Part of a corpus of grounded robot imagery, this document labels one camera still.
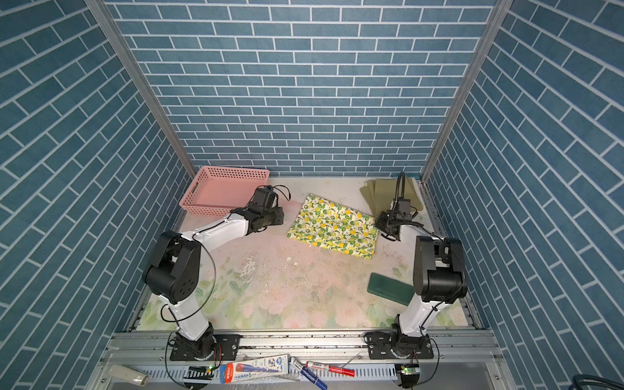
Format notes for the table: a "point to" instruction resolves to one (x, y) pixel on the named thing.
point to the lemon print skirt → (327, 223)
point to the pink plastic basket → (220, 190)
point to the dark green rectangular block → (390, 289)
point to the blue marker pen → (308, 374)
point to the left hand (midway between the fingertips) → (281, 214)
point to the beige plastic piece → (129, 374)
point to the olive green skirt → (383, 196)
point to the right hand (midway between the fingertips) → (377, 217)
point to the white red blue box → (240, 370)
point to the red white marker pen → (341, 370)
